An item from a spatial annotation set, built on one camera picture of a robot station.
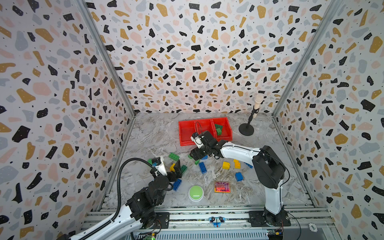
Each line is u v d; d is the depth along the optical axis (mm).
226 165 923
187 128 1098
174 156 947
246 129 1129
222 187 835
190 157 900
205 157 835
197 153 821
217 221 727
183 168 895
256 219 741
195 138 821
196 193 810
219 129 1090
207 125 1098
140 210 530
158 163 626
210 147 725
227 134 1088
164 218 734
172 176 664
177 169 677
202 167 916
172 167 673
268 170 503
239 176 894
